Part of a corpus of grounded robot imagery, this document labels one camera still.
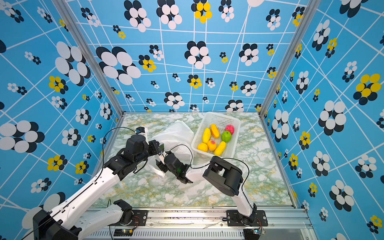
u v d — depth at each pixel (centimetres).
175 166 69
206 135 101
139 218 73
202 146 94
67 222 39
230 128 102
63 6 69
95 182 47
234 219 72
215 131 102
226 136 98
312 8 68
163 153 76
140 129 67
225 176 51
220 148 94
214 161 53
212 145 94
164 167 79
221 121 109
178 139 86
